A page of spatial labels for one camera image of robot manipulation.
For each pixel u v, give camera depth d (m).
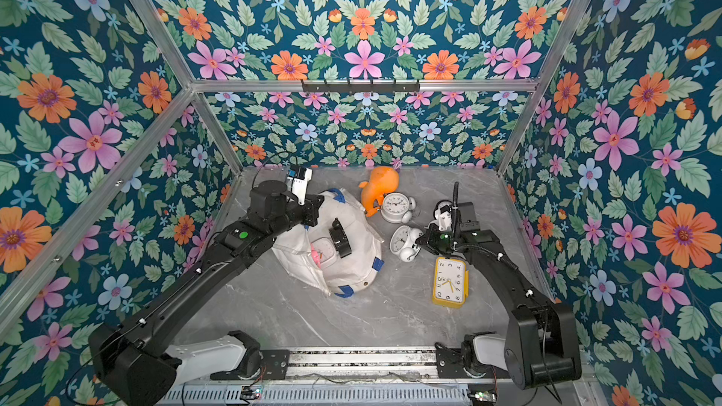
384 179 1.07
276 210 0.57
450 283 0.86
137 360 0.37
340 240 0.86
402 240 0.88
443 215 0.80
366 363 0.75
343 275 0.86
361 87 0.91
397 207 1.02
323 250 0.90
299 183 0.65
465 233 0.65
